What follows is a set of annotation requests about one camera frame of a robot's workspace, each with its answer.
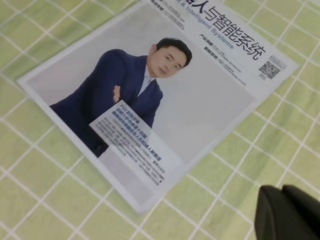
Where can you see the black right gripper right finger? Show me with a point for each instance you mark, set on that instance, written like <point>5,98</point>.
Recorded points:
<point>307,206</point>

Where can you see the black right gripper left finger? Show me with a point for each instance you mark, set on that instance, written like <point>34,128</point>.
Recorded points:
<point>275,216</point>

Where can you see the white glossy magazine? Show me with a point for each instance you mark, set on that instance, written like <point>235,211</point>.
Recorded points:
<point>149,93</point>

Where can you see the green checkered tablecloth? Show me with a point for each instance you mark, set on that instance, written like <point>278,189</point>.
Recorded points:
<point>50,191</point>

